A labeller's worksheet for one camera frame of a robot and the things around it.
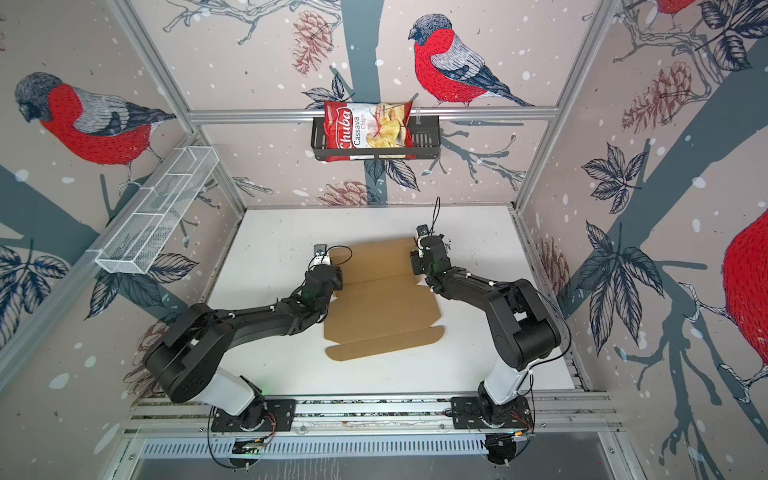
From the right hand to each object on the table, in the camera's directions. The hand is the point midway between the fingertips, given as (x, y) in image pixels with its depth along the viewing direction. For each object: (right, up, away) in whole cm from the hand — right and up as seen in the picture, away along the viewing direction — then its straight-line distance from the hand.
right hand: (417, 255), depth 96 cm
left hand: (-27, -2, -7) cm, 28 cm away
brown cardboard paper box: (-12, -15, -5) cm, 20 cm away
